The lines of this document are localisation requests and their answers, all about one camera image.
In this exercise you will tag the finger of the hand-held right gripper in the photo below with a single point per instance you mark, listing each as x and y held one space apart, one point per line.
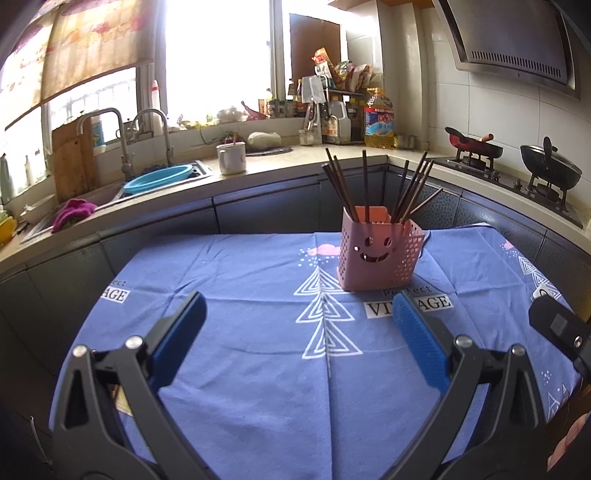
558 325

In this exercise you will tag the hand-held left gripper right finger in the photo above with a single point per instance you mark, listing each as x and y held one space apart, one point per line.
420 346

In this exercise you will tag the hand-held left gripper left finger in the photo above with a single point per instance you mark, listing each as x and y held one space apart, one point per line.
180 334

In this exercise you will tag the pink plastic utensil holder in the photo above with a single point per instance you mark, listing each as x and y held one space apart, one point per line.
369 258

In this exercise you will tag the bunch of wooden chopsticks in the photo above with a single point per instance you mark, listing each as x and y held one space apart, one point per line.
364 184

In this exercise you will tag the person's right hand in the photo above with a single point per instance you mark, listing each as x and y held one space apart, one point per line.
565 450

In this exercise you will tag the small white charger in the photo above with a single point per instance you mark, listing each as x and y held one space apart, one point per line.
545 293

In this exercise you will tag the blue printed tablecloth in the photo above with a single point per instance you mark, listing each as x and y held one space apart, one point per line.
231 286

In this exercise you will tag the black gas stove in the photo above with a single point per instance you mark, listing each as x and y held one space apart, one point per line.
508 189

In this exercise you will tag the dark kitchen cabinets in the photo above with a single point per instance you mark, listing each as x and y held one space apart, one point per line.
268 207

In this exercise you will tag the steel kitchen sink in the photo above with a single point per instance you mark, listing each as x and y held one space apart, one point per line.
106 198

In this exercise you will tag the blue plastic basin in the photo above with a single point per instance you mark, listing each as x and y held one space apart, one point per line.
157 180

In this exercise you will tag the black wok with lid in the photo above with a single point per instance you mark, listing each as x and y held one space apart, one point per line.
551 168

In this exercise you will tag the pink cloth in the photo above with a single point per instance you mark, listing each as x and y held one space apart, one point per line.
74 214

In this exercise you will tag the white mug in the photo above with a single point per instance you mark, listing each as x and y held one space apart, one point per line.
231 159

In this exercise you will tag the steel sink faucet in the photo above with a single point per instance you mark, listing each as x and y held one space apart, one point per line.
166 138
123 143

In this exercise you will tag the red frying pan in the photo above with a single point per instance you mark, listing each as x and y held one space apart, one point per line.
475 145

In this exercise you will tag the wooden cutting board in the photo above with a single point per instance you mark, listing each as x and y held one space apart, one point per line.
71 161

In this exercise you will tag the small steel cup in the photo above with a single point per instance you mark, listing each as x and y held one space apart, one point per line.
406 141

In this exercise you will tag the white lumpy vegetable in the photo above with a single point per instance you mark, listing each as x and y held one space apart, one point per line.
264 140

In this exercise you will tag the blue label soap bottle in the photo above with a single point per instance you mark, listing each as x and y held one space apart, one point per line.
98 136

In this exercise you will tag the bunch of garlic bulbs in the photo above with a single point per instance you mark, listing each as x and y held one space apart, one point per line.
231 114

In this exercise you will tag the yellow cooking oil bottle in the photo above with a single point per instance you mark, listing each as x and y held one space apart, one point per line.
379 122

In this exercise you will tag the white bottle red cap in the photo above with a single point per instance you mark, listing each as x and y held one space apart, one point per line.
155 101

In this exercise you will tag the small glass jar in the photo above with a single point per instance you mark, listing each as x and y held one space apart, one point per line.
307 137

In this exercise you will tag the white plastic jug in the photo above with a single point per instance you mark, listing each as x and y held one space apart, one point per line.
339 124

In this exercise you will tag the pile of snack packets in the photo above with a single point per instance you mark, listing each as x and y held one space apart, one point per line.
346 71

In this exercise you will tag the steel range hood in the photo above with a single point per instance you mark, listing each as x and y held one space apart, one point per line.
508 32

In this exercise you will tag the patterned window blind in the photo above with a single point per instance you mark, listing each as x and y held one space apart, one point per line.
69 46

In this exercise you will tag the brown cardboard sheet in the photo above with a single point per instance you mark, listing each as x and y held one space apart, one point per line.
314 46

